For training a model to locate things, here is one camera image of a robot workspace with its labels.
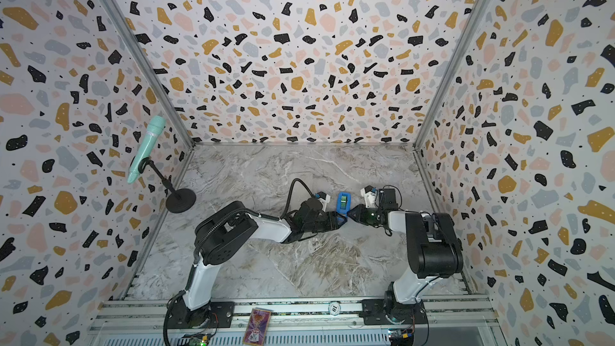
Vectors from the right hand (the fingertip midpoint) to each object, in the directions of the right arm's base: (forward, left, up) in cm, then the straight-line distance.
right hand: (354, 213), depth 95 cm
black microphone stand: (+4, +73, 0) cm, 73 cm away
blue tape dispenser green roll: (+4, +4, +2) cm, 6 cm away
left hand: (-5, +2, +3) cm, 6 cm away
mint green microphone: (+11, +66, +34) cm, 76 cm away
